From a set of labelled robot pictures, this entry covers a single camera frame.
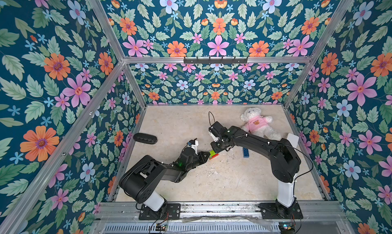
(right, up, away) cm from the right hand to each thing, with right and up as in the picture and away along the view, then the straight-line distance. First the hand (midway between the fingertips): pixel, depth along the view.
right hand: (215, 147), depth 90 cm
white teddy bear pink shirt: (+28, +13, +8) cm, 32 cm away
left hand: (-3, -4, -2) cm, 5 cm away
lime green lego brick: (-2, -3, -1) cm, 4 cm away
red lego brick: (-1, -5, 0) cm, 5 cm away
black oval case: (-45, +5, +7) cm, 46 cm away
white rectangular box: (+51, +4, +6) cm, 51 cm away
